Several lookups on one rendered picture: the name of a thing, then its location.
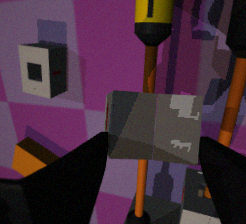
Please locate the orange rectangular block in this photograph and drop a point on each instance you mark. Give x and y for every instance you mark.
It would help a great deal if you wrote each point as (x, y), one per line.
(30, 157)

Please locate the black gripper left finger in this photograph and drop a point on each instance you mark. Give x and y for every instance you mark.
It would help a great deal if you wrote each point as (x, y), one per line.
(62, 192)

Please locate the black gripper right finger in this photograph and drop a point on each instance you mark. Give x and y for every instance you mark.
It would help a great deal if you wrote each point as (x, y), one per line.
(224, 171)

